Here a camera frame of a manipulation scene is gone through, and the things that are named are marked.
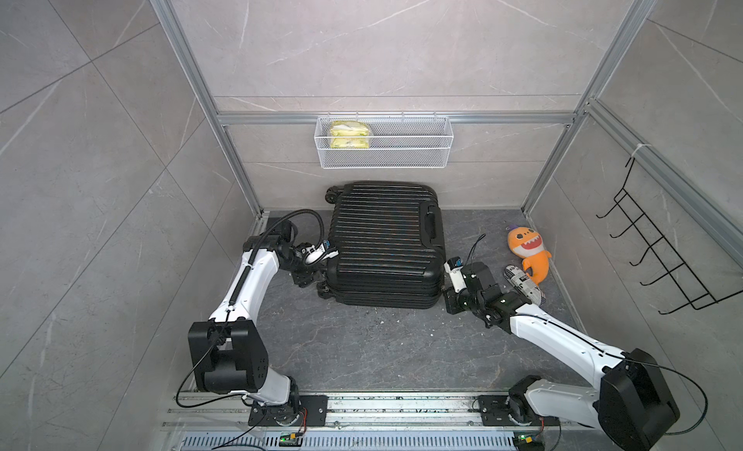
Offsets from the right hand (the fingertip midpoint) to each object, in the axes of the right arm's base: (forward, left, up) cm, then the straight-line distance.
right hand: (446, 292), depth 86 cm
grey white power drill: (+6, -29, -7) cm, 30 cm away
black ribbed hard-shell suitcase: (+13, +17, +12) cm, 24 cm away
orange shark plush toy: (+20, -33, -2) cm, 38 cm away
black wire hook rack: (-14, -46, +24) cm, 53 cm away
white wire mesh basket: (+48, +18, +21) cm, 56 cm away
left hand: (+8, +39, +7) cm, 40 cm away
